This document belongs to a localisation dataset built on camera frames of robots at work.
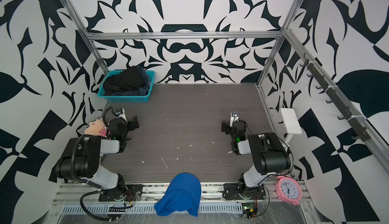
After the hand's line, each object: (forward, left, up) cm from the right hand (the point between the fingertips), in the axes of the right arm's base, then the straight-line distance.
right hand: (234, 118), depth 94 cm
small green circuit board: (-45, 0, -7) cm, 46 cm away
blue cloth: (-39, +29, +1) cm, 49 cm away
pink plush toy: (-7, +80, +4) cm, 80 cm away
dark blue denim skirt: (+17, +57, +8) cm, 61 cm away
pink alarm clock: (-38, -20, -3) cm, 43 cm away
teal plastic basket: (+16, +62, +2) cm, 64 cm away
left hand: (+1, +65, +4) cm, 65 cm away
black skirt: (+31, +70, +7) cm, 77 cm away
